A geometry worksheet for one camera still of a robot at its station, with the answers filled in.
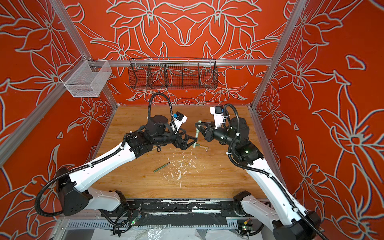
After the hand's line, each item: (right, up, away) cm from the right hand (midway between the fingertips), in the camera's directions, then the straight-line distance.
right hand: (196, 122), depth 63 cm
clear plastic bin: (-69, +28, +29) cm, 79 cm away
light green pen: (+1, -3, 0) cm, 3 cm away
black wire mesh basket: (-15, +33, +36) cm, 51 cm away
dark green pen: (-20, -27, +24) cm, 41 cm away
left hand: (-3, -5, +5) cm, 8 cm away
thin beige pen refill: (+6, -17, +31) cm, 36 cm away
